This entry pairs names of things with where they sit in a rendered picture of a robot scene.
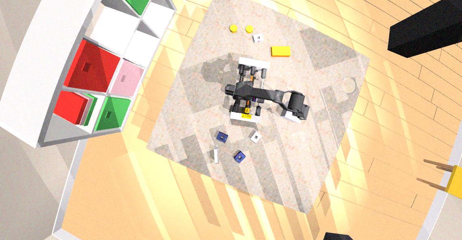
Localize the yellow cylinder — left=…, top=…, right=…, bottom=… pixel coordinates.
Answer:
left=230, top=25, right=237, bottom=33
left=246, top=25, right=253, bottom=33

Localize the orange rectangular block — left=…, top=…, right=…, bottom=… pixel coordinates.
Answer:
left=271, top=46, right=290, bottom=57

